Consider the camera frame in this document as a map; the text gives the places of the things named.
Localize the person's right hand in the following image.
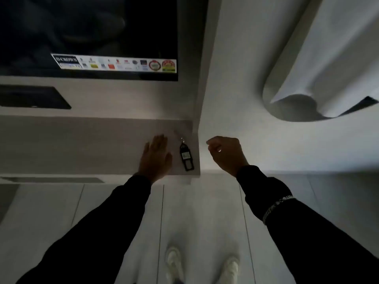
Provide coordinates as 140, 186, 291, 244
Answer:
206, 136, 250, 178

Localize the person's left hand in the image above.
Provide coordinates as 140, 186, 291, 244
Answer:
137, 134, 173, 184

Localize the key with black fob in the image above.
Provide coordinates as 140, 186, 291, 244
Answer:
179, 138, 196, 172

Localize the person's right forearm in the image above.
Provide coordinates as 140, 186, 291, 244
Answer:
236, 165, 379, 284

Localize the person's left forearm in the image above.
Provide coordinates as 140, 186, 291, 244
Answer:
15, 173, 152, 284

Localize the person's white left shoe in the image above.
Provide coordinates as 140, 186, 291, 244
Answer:
165, 246, 186, 284

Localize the person's white shoe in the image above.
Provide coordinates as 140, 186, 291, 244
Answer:
165, 246, 186, 284
217, 255, 241, 284

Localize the person's white right shoe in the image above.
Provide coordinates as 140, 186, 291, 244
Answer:
217, 255, 241, 284

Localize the grey wooden shelf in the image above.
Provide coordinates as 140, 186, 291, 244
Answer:
0, 115, 201, 177

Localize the white sticker strip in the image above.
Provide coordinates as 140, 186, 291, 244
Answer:
51, 53, 178, 74

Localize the black flat box device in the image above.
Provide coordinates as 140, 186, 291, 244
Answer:
0, 84, 72, 110

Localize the white curtain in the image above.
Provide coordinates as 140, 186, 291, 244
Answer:
261, 0, 379, 123

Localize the black television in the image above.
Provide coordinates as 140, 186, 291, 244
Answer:
0, 0, 179, 82

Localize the silver beaded bracelet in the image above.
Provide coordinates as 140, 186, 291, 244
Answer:
262, 195, 297, 226

